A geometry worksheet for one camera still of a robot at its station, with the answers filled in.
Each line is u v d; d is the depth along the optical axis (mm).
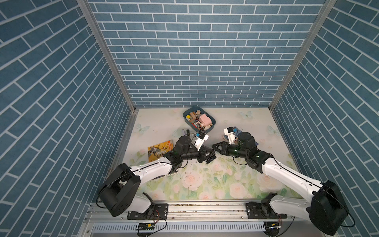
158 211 736
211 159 911
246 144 611
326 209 399
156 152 945
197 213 743
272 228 702
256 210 735
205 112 1120
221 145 725
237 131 724
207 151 768
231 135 735
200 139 707
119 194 420
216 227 770
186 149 655
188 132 961
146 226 720
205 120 1048
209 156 768
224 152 680
